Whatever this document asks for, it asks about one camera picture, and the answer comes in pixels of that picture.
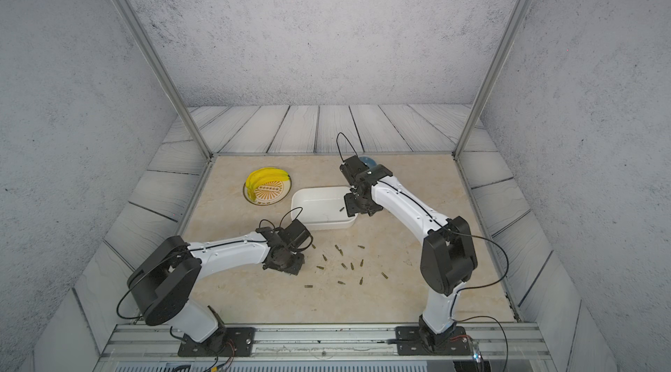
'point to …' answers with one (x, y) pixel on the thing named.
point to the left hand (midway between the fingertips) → (299, 270)
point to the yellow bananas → (264, 175)
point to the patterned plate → (270, 193)
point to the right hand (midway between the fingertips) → (360, 207)
